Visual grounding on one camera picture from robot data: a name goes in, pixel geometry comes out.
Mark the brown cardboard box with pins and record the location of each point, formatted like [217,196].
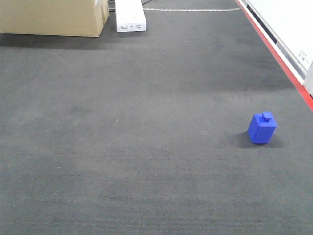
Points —
[49,17]

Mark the blue plastic box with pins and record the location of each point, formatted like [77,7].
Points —
[262,131]

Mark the long white carton box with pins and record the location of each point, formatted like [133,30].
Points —
[130,14]

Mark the conveyor with dark grey belt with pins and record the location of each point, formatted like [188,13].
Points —
[146,122]

